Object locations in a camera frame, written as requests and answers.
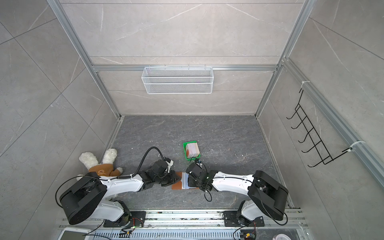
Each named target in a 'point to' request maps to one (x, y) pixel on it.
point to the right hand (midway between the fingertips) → (189, 179)
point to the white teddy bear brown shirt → (90, 162)
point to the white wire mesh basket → (178, 80)
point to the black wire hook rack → (325, 155)
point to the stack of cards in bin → (192, 150)
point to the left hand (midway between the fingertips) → (182, 176)
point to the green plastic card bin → (184, 146)
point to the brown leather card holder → (183, 183)
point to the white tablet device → (76, 233)
